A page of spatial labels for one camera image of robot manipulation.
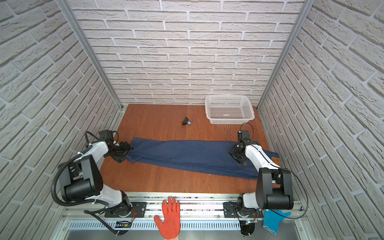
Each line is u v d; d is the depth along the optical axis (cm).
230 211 74
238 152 74
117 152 77
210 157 93
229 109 118
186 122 109
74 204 43
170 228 69
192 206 77
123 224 72
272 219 72
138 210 73
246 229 71
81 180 47
